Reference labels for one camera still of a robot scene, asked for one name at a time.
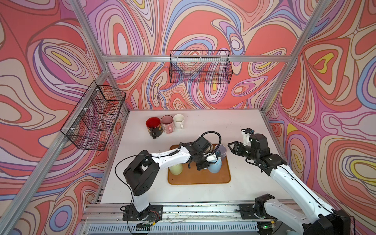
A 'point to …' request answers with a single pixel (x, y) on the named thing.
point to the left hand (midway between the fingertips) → (209, 164)
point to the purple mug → (222, 149)
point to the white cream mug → (178, 119)
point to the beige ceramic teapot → (210, 149)
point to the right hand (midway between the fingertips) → (232, 149)
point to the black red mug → (154, 127)
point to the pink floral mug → (167, 123)
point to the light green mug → (176, 170)
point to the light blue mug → (215, 168)
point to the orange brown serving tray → (191, 175)
